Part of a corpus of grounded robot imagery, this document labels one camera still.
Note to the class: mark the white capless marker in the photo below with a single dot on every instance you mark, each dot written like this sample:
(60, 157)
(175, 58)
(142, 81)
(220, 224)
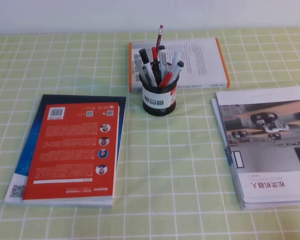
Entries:
(175, 60)

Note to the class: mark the blue cover book underneath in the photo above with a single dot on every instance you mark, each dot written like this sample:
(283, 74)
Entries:
(15, 191)

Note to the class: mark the black capped marker left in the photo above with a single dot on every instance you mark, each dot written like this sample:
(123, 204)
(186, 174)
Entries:
(146, 63)

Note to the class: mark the red cover book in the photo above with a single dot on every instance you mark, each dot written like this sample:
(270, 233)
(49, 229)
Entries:
(74, 160)

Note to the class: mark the green checkered tablecloth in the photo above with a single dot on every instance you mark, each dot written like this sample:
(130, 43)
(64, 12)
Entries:
(173, 180)

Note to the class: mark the orange spine white book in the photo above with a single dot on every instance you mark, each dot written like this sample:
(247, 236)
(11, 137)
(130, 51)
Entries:
(204, 64)

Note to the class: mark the red capped pen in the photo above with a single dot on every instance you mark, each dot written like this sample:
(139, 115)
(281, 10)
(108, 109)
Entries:
(155, 66)

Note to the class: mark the white marker black cap right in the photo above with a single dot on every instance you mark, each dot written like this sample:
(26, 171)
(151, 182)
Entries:
(176, 70)

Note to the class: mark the red retractable pen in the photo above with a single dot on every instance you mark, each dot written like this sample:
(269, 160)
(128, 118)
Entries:
(166, 79)

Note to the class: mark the red pencil with eraser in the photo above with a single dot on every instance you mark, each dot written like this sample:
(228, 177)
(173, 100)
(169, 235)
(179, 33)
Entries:
(158, 42)

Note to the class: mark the grey marker black cap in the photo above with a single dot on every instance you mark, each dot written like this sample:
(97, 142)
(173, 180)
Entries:
(162, 61)

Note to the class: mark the white paper stack underneath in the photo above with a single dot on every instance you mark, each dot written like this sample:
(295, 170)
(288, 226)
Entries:
(222, 130)

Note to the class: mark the black mesh pen holder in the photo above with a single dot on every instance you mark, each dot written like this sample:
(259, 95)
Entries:
(159, 101)

